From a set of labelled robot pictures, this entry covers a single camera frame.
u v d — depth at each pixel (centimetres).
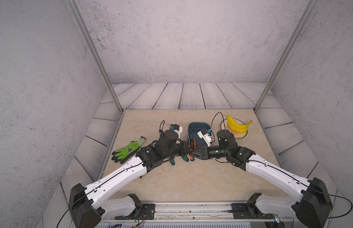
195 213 74
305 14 73
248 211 66
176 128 66
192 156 69
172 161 89
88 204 38
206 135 68
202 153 66
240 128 104
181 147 62
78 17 73
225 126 110
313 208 38
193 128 105
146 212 73
